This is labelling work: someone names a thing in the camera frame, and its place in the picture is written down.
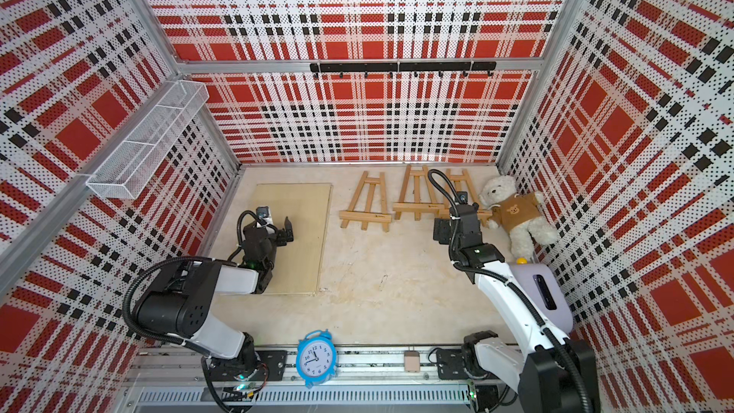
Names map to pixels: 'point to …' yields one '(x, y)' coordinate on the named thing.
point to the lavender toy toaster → (548, 287)
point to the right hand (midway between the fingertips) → (457, 222)
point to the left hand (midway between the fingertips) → (277, 218)
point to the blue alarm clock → (316, 358)
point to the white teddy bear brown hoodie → (518, 213)
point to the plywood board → (297, 263)
